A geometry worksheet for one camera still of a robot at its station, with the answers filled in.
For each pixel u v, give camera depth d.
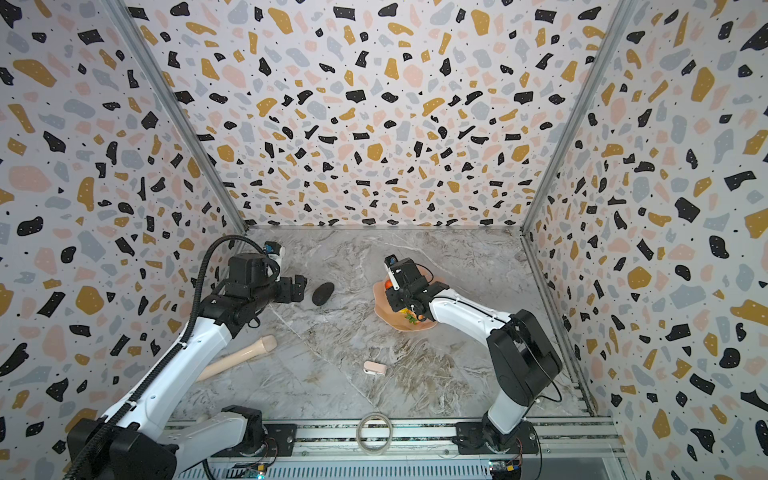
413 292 0.69
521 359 0.46
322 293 0.99
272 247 0.70
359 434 0.75
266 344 0.86
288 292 0.71
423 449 0.74
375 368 0.84
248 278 0.59
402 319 0.95
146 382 0.42
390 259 0.80
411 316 0.91
